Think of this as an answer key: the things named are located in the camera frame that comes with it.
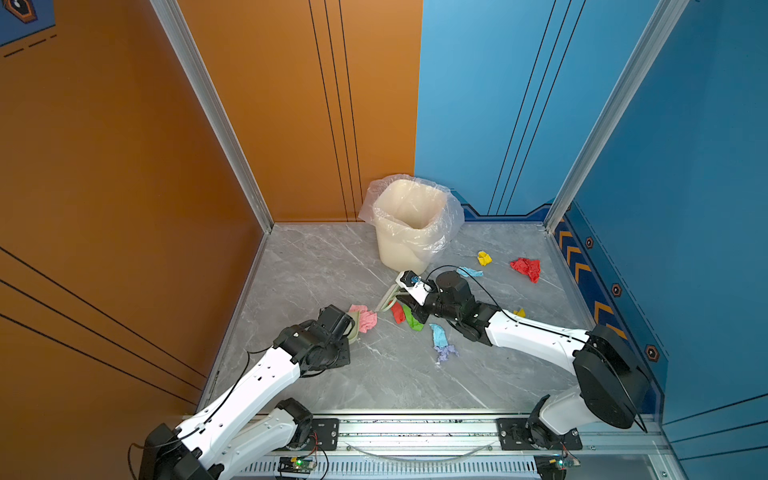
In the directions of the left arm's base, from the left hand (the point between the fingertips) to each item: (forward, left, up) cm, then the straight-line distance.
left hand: (344, 353), depth 79 cm
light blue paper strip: (+7, -27, -7) cm, 29 cm away
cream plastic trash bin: (+49, -18, +3) cm, 52 cm away
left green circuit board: (-24, +10, -9) cm, 27 cm away
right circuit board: (-23, -52, -9) cm, 57 cm away
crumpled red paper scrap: (+33, -61, -5) cm, 70 cm away
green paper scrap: (+4, -18, +10) cm, 21 cm away
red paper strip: (+15, -15, -6) cm, 22 cm away
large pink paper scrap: (+13, -5, -5) cm, 15 cm away
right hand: (+14, -15, +8) cm, 22 cm away
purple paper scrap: (+3, -28, -6) cm, 29 cm away
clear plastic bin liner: (+34, -31, +17) cm, 49 cm away
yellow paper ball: (+38, -46, -6) cm, 60 cm away
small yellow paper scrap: (+16, -54, -6) cm, 56 cm away
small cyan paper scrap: (+32, -41, -7) cm, 53 cm away
